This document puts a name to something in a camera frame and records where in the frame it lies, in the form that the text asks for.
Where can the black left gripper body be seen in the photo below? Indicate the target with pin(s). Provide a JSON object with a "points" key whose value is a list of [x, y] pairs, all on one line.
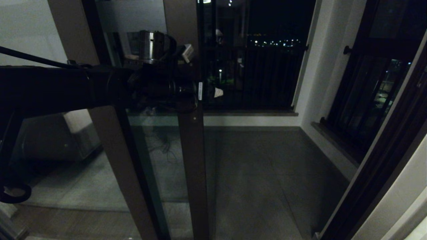
{"points": [[185, 93]]}

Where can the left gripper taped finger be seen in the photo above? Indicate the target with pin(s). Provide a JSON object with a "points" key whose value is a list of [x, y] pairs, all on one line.
{"points": [[217, 94], [217, 90]]}

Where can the brown framed sliding glass door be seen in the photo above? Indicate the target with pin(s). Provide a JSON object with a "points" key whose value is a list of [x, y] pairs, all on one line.
{"points": [[193, 166]]}

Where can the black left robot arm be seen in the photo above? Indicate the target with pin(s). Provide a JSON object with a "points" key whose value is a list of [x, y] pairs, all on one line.
{"points": [[50, 86]]}

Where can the black metal balcony railing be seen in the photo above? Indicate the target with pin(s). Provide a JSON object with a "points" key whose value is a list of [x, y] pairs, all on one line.
{"points": [[267, 76]]}

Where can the silver cylinder of left wrist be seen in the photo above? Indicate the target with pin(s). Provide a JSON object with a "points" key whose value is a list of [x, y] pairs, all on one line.
{"points": [[151, 45]]}

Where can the short stone window sill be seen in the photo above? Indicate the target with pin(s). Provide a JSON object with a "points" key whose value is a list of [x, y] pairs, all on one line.
{"points": [[333, 143]]}

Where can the brown framed fixed glass panel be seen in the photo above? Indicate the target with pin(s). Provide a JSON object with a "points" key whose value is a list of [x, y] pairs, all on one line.
{"points": [[70, 26]]}

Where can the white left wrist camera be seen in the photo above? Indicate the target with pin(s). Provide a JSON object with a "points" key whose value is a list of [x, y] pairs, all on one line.
{"points": [[187, 53]]}

